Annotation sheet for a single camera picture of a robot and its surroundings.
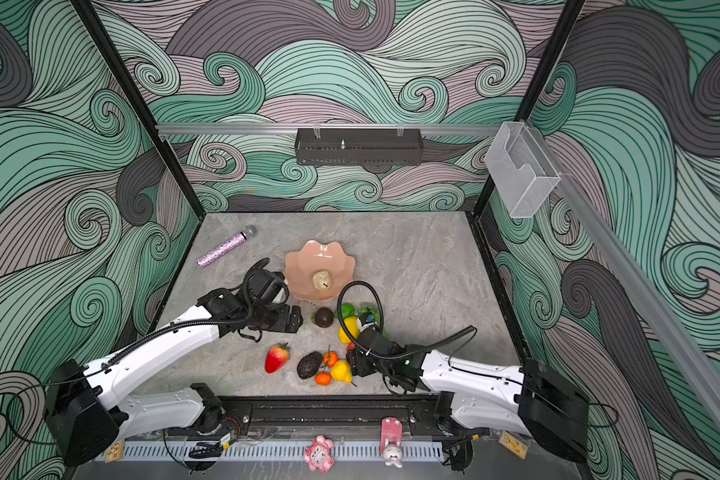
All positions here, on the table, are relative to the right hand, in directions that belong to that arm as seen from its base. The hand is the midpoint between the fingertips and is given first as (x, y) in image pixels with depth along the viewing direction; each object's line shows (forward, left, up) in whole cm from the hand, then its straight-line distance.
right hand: (356, 356), depth 81 cm
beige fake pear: (+22, +11, +4) cm, 25 cm away
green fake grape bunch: (+5, -5, +13) cm, 15 cm away
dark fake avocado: (-3, +13, +2) cm, 13 cm away
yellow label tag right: (-20, -37, -1) cm, 42 cm away
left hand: (+7, +18, +9) cm, 21 cm away
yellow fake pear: (-4, +4, +1) cm, 6 cm away
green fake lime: (+14, +3, 0) cm, 14 cm away
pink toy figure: (-22, +8, +2) cm, 24 cm away
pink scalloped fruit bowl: (+32, +20, -2) cm, 38 cm away
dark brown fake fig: (+11, +10, +1) cm, 15 cm away
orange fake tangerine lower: (-6, +9, 0) cm, 11 cm away
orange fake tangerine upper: (0, +7, -1) cm, 7 cm away
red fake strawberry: (-1, +22, 0) cm, 22 cm away
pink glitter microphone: (+45, +41, 0) cm, 61 cm away
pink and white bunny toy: (-17, -9, -1) cm, 19 cm away
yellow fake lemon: (+10, +1, -2) cm, 10 cm away
